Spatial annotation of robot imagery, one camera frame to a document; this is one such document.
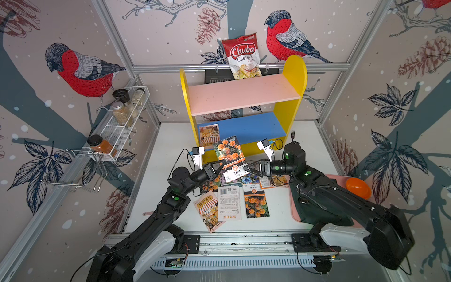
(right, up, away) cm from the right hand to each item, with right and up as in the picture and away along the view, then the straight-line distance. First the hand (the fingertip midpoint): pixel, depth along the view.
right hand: (246, 168), depth 69 cm
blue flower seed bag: (+4, -10, +24) cm, 26 cm away
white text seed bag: (-7, -20, +15) cm, 26 cm away
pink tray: (+25, -23, +14) cm, 37 cm away
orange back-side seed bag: (+12, -12, +22) cm, 28 cm away
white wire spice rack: (-58, +12, +4) cm, 59 cm away
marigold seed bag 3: (-16, -13, +22) cm, 30 cm away
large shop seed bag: (-18, +14, +26) cm, 35 cm away
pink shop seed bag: (-18, -21, +15) cm, 31 cm away
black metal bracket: (-10, +47, +26) cm, 55 cm away
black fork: (+35, +14, +45) cm, 59 cm away
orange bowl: (+58, -13, +17) cm, 62 cm away
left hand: (-7, +3, 0) cm, 8 cm away
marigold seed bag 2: (+6, -21, +17) cm, 27 cm away
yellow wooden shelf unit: (+9, +32, +53) cm, 62 cm away
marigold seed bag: (-7, +7, +3) cm, 10 cm away
